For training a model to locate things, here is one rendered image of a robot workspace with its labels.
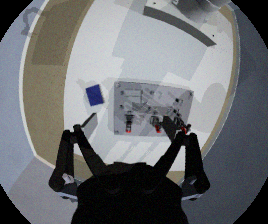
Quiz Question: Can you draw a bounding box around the blue rectangular block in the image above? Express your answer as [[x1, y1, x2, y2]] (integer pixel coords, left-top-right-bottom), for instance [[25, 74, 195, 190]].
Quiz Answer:
[[85, 84, 104, 106]]

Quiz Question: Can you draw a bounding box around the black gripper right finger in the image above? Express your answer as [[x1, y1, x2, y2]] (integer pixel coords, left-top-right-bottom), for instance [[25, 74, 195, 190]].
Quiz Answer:
[[139, 115, 210, 201]]

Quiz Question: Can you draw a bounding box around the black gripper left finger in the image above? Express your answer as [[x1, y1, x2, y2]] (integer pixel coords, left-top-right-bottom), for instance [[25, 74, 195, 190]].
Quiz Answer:
[[48, 113, 121, 199]]

